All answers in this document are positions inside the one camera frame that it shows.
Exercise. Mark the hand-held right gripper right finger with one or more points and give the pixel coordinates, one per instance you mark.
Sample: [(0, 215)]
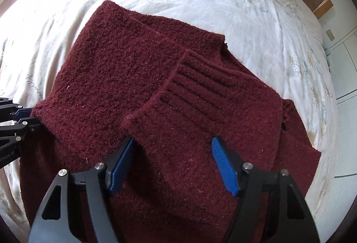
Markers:
[(224, 167)]

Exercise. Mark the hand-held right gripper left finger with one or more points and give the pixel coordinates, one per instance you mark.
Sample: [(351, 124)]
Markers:
[(120, 166)]

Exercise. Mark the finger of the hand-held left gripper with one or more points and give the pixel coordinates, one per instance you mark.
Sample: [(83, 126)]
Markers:
[(23, 113), (26, 125)]

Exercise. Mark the dark red knit sweater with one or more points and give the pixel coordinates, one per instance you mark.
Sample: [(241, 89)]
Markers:
[(156, 86)]

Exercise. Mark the white sliding wardrobe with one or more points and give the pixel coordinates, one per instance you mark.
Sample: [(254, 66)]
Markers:
[(347, 92)]

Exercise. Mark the wall socket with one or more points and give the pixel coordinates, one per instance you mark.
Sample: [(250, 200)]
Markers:
[(330, 35)]

